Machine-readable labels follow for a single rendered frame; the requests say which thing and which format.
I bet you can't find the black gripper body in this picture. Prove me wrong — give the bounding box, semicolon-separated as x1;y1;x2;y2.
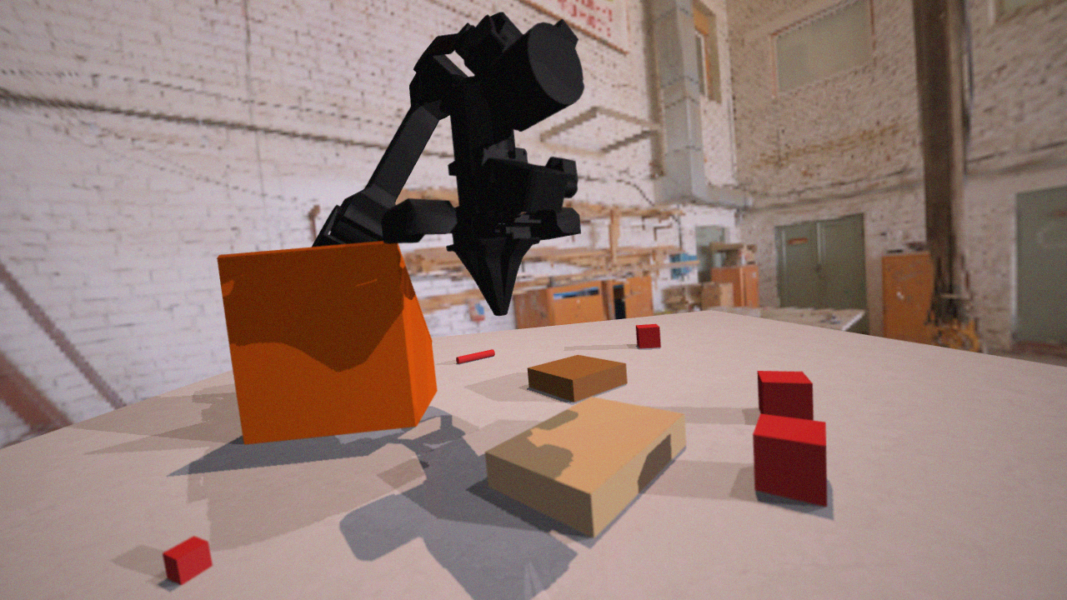
381;137;582;244

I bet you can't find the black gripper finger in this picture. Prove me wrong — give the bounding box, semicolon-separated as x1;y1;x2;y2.
500;237;541;315
446;237;506;316

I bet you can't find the red cylinder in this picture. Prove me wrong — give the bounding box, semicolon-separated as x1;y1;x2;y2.
456;349;495;364

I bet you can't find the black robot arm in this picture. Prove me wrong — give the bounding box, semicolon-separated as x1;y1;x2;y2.
312;12;584;248

